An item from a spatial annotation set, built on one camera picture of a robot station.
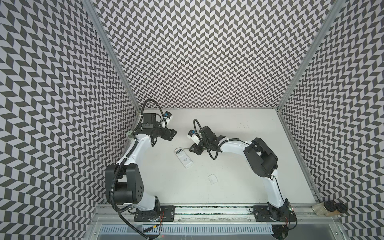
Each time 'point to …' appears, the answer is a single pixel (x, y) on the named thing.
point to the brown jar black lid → (340, 208)
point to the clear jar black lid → (323, 207)
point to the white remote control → (184, 158)
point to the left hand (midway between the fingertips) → (170, 129)
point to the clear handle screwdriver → (186, 148)
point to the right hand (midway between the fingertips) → (190, 152)
